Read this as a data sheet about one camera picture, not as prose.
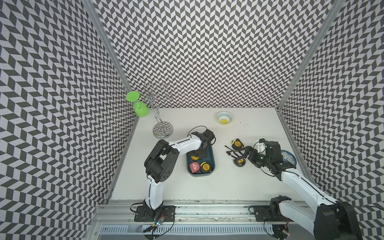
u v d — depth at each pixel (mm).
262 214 722
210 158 902
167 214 721
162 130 1050
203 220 720
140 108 909
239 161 866
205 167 845
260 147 770
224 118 1116
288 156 897
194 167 865
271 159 652
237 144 961
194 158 893
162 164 497
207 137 767
